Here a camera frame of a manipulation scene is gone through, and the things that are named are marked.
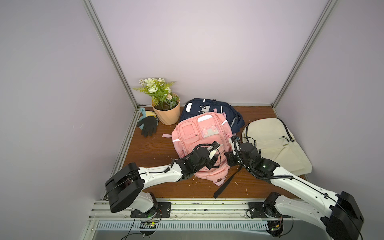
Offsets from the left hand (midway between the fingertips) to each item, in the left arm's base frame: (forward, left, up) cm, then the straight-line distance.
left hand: (217, 153), depth 80 cm
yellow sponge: (+38, +49, -10) cm, 63 cm away
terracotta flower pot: (+27, +31, +2) cm, 41 cm away
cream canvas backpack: (+14, -41, -12) cm, 45 cm away
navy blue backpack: (+47, +10, -10) cm, 49 cm away
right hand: (+2, -4, +3) cm, 5 cm away
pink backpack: (+19, +9, -5) cm, 22 cm away
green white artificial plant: (+34, +35, +15) cm, 51 cm away
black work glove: (+30, +48, -13) cm, 58 cm away
